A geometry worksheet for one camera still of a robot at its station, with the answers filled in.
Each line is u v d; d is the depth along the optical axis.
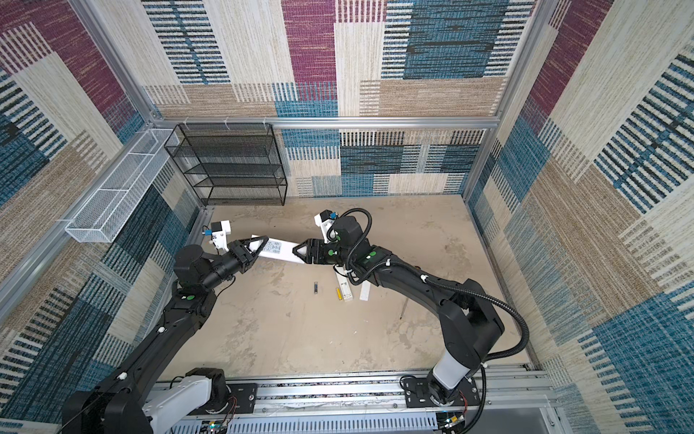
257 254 0.71
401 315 0.89
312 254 0.70
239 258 0.66
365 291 0.94
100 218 0.70
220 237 0.70
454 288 0.46
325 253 0.70
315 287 0.94
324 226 0.73
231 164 1.11
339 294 0.92
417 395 0.73
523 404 0.73
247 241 0.72
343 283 0.93
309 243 0.70
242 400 0.73
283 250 0.75
